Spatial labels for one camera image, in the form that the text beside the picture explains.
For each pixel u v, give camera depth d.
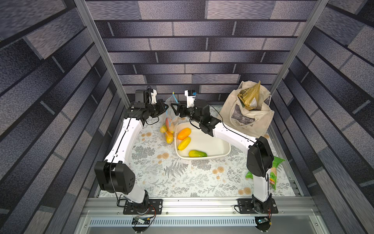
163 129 0.96
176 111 0.72
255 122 0.92
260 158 0.49
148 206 0.68
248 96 0.94
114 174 0.42
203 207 0.77
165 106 0.78
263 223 0.73
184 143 0.93
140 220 0.71
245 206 0.74
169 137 0.93
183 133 0.98
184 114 0.73
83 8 0.69
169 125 1.03
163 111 0.70
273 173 0.78
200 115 0.64
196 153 0.88
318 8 0.70
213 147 0.93
